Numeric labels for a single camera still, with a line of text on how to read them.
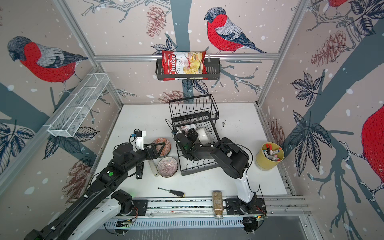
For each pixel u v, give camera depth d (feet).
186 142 2.43
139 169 2.95
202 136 2.95
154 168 2.76
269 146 2.67
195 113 3.62
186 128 3.03
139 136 2.17
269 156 2.73
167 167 2.80
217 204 2.30
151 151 2.16
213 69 3.11
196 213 2.38
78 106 2.55
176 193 2.54
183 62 2.88
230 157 1.72
